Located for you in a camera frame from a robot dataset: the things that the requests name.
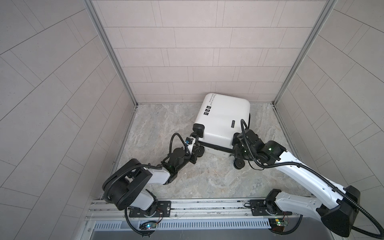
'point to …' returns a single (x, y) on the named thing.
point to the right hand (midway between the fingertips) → (232, 153)
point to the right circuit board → (278, 224)
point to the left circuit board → (148, 225)
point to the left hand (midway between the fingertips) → (202, 146)
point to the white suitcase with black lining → (222, 117)
